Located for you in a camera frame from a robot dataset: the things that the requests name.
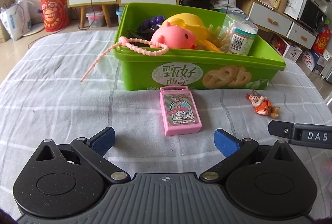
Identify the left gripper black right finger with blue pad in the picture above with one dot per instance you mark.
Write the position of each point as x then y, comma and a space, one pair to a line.
236, 152

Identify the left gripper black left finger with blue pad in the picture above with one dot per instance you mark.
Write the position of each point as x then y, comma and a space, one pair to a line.
91, 153

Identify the grey checked table cloth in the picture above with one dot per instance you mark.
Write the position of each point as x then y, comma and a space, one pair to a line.
46, 96

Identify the pink card box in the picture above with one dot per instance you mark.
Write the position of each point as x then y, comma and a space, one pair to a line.
179, 111

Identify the white red toy box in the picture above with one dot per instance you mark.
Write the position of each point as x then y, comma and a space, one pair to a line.
286, 49

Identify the green plastic bin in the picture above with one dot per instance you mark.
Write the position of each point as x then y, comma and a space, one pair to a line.
196, 69

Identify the clear cotton swab jar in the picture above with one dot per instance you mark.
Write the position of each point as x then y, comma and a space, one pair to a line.
237, 35

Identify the dark toy in bin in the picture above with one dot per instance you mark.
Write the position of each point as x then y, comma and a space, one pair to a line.
141, 34

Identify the pink rubber pig toy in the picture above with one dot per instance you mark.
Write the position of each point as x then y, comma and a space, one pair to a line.
174, 37

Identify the clear storage box pink latch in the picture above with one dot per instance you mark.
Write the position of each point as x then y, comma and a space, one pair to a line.
95, 19

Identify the black microwave oven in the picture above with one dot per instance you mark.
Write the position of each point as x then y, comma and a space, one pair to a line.
307, 13

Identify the yellow toy hat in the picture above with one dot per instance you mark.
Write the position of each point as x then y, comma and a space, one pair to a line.
190, 22

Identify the clear storage box blue lid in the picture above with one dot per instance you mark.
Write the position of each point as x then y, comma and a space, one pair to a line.
119, 11

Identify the purple toy grapes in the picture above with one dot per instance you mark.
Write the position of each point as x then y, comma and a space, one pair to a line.
151, 23

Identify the red cartoon barrel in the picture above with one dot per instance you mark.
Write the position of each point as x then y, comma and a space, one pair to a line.
55, 14

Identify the white paper shopping bag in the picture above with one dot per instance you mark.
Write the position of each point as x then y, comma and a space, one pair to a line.
16, 19

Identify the small orange figurine keychain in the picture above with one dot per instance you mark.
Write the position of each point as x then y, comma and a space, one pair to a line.
262, 105

